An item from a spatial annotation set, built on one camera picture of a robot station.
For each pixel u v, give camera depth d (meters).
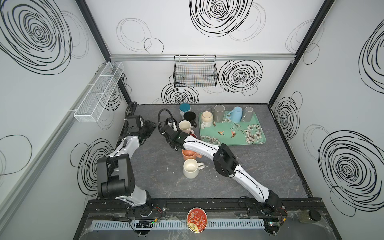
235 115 1.05
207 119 1.00
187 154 0.84
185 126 0.99
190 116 1.00
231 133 1.02
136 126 0.71
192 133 0.94
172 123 0.86
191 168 0.87
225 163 0.63
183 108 1.09
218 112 1.02
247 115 1.04
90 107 0.72
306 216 0.66
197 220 0.68
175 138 0.77
